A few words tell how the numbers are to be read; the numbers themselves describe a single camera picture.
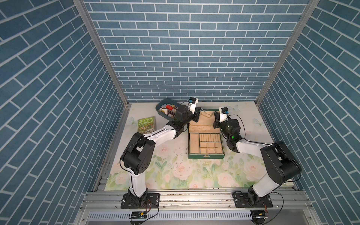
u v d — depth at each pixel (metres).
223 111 0.75
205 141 0.91
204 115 0.91
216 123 0.80
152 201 0.74
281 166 0.47
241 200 0.74
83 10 0.71
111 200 0.76
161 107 1.15
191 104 0.76
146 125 1.03
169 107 1.15
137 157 0.49
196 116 0.78
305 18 0.75
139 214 0.72
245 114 1.15
